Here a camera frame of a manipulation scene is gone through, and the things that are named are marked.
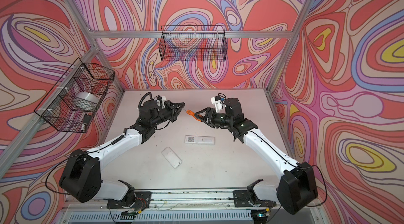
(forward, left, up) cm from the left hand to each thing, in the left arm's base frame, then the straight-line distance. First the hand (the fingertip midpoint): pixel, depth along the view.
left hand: (187, 102), depth 76 cm
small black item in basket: (-7, +48, -3) cm, 48 cm away
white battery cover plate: (-17, +10, -27) cm, 33 cm away
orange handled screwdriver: (-5, -3, -2) cm, 6 cm away
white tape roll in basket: (-3, +45, +5) cm, 46 cm away
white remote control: (-7, -9, -26) cm, 28 cm away
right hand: (-8, -5, -3) cm, 10 cm away
